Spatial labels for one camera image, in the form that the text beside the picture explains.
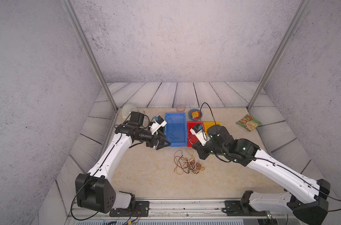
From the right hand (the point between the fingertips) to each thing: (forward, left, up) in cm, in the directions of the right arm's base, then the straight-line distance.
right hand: (193, 146), depth 68 cm
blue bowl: (+49, -6, -25) cm, 55 cm away
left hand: (+5, +12, -2) cm, 14 cm away
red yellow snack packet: (+41, -6, -23) cm, 48 cm away
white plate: (+34, +43, -9) cm, 55 cm away
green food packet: (+37, -47, -26) cm, 65 cm away
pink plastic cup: (+49, +6, -23) cm, 55 cm away
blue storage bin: (+30, +9, -25) cm, 40 cm away
